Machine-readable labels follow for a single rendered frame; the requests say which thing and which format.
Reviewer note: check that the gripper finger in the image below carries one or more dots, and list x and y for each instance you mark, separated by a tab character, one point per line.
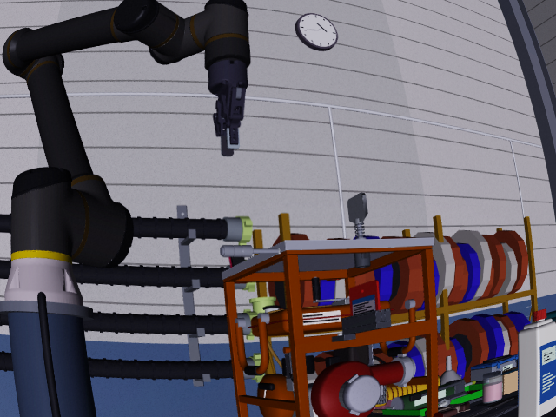
222	117
236	108

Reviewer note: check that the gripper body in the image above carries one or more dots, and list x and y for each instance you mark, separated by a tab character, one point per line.
228	76

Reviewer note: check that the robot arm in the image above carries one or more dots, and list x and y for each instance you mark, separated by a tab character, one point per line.
56	130

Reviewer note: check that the grey cover stud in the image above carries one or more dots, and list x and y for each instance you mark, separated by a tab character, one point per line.
358	206

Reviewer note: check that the black fuel tap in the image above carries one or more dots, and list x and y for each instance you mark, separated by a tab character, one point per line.
316	287

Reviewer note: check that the orange fuel tank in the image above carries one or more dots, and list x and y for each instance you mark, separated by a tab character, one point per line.
284	326

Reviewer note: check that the red inspection tag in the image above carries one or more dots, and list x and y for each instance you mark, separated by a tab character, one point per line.
362	299

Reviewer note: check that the grey toothed ledge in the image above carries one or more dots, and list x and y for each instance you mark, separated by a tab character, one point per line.
365	323

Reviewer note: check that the red pump housing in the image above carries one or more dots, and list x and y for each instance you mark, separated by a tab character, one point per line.
391	373

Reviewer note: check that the pale pump outlet cap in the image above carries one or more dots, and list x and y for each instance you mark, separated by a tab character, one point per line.
358	395

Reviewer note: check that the orange pipe with white caps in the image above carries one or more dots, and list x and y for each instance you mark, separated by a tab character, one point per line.
240	347

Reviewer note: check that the orange pipe with black grip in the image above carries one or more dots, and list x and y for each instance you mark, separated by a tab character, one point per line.
409	310

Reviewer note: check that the orange round tank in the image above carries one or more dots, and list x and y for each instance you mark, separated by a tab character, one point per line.
273	393

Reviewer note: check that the grey steel column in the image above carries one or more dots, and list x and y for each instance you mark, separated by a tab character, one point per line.
534	65

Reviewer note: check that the yellow ribbed cylinder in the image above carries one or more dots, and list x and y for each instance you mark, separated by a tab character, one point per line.
399	393

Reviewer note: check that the grey funnel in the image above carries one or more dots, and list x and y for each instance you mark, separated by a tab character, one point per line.
451	375

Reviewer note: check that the blue box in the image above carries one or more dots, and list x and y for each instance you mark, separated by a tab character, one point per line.
491	365

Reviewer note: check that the green tray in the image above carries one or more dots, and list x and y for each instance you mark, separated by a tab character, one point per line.
469	393

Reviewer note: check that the pink jar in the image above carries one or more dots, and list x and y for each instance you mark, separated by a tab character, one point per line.
493	388

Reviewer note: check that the tan box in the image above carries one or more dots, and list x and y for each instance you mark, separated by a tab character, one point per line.
510	382

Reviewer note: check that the white canister with red cap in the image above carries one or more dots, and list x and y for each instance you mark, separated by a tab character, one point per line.
530	369

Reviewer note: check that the white wall clock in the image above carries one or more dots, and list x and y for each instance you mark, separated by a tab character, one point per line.
317	30

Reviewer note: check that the grey wall bracket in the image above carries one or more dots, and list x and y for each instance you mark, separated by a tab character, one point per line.
187	260

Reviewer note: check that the orange fire pump frame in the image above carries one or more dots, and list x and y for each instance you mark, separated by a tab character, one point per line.
295	347

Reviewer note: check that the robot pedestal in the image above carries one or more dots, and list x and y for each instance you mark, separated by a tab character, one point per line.
43	369

